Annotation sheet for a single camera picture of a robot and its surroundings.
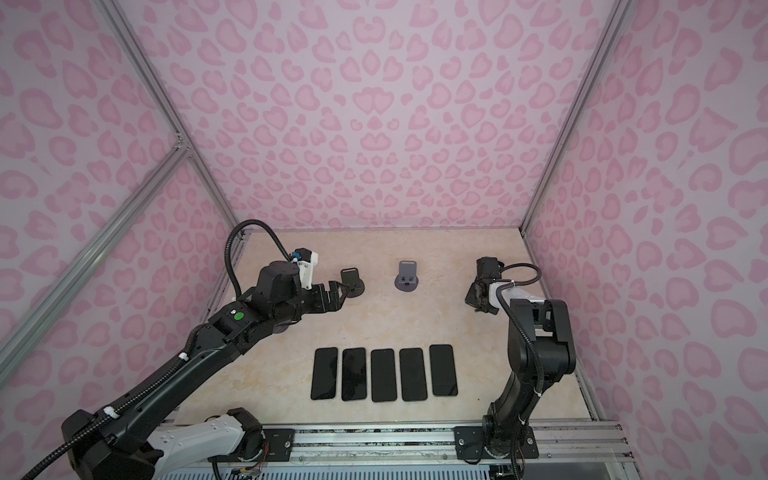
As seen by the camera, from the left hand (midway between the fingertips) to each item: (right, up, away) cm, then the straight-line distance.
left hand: (338, 284), depth 73 cm
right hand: (+42, -7, +25) cm, 49 cm away
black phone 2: (+28, -26, +14) cm, 41 cm away
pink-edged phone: (+11, -27, +11) cm, 31 cm away
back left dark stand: (0, 0, +23) cm, 23 cm away
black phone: (+19, -26, +11) cm, 34 cm away
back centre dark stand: (+18, -1, +27) cm, 33 cm away
